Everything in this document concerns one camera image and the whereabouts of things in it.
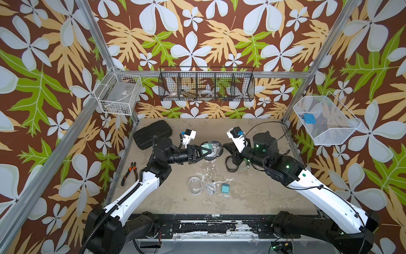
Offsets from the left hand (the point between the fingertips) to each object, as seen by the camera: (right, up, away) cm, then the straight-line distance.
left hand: (211, 153), depth 64 cm
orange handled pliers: (-45, -12, +30) cm, 55 cm away
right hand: (+6, +3, +2) cm, 7 cm away
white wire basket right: (+63, +15, +17) cm, 66 cm away
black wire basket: (-1, +40, +33) cm, 52 cm away
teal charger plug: (+9, -22, +22) cm, 33 cm away
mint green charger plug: (-1, +3, +1) cm, 3 cm away
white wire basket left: (-50, +30, +20) cm, 61 cm away
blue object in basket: (+55, +16, +20) cm, 61 cm away
